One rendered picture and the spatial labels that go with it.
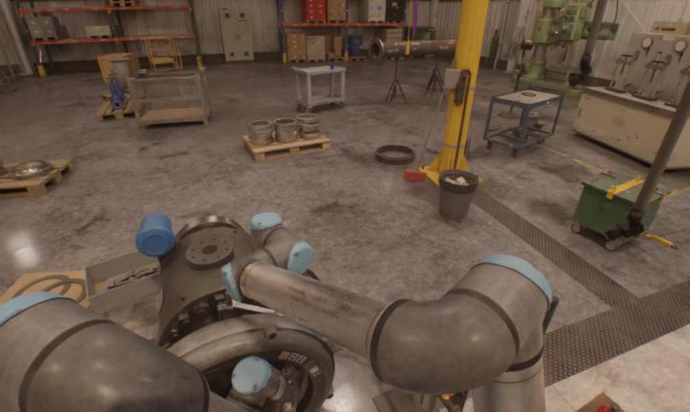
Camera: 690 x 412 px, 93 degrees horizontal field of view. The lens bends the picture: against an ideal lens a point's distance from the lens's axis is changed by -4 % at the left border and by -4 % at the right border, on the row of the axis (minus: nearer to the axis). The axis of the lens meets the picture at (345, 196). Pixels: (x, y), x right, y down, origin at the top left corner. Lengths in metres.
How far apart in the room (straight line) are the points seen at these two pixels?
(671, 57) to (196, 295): 6.97
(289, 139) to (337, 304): 4.85
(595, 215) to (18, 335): 3.85
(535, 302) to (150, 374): 0.47
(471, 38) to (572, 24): 7.48
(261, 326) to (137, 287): 1.86
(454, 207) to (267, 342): 2.75
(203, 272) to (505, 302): 1.36
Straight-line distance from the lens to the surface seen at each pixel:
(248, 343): 1.24
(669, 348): 3.20
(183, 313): 1.59
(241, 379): 0.97
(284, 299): 0.66
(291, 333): 1.30
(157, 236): 1.77
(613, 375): 2.79
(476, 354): 0.45
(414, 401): 2.22
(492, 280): 0.51
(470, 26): 4.20
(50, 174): 5.63
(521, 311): 0.51
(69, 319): 0.49
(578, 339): 2.88
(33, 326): 0.50
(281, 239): 0.93
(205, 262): 1.64
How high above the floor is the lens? 1.89
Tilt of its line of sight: 28 degrees down
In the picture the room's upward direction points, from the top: straight up
